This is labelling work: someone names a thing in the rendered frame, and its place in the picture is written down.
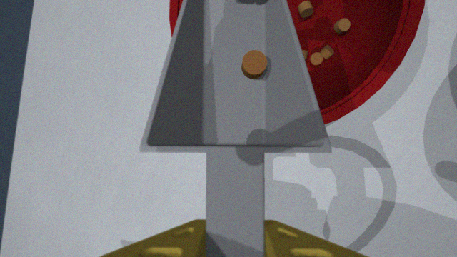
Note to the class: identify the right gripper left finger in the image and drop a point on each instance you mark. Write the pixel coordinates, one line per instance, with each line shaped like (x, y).
(186, 240)

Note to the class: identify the red bowl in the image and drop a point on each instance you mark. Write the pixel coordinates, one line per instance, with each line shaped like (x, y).
(365, 56)

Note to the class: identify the grey scoop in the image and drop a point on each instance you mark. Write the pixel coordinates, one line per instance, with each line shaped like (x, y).
(204, 104)

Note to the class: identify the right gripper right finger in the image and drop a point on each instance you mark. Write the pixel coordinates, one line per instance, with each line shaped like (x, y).
(282, 240)

